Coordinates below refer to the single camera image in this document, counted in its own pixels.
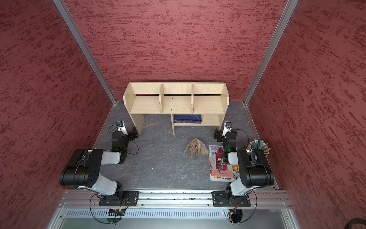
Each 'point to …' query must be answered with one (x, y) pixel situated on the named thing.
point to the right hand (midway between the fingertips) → (222, 129)
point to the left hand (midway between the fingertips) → (128, 129)
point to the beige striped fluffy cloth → (196, 147)
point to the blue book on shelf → (187, 119)
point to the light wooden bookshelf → (210, 100)
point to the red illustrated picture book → (219, 170)
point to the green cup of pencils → (259, 144)
